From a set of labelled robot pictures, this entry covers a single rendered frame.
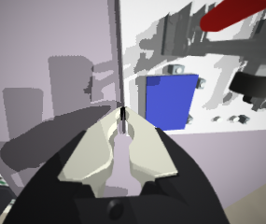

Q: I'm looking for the blue flat plate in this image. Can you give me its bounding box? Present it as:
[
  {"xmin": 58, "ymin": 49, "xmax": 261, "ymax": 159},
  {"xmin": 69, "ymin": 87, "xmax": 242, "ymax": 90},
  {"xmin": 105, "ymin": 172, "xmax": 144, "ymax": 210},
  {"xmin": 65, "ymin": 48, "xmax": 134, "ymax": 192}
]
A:
[{"xmin": 145, "ymin": 73, "xmax": 199, "ymax": 131}]

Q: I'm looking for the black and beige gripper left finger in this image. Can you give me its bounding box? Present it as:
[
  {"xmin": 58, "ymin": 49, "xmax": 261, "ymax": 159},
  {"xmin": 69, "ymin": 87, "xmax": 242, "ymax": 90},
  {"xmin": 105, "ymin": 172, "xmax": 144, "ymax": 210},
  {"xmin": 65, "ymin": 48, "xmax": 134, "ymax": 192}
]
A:
[{"xmin": 2, "ymin": 106, "xmax": 124, "ymax": 224}]

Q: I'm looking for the toggle clamp with red handle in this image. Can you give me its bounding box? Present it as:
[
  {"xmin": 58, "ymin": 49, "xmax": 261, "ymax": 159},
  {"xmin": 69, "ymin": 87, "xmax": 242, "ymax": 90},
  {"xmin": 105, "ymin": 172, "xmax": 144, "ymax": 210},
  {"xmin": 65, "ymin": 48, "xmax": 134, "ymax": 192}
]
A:
[{"xmin": 243, "ymin": 19, "xmax": 266, "ymax": 112}]

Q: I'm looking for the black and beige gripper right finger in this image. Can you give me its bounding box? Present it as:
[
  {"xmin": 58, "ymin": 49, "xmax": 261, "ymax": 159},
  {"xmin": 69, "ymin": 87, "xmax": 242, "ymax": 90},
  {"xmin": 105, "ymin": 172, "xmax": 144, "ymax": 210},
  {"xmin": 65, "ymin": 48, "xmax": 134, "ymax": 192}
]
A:
[{"xmin": 124, "ymin": 106, "xmax": 230, "ymax": 224}]

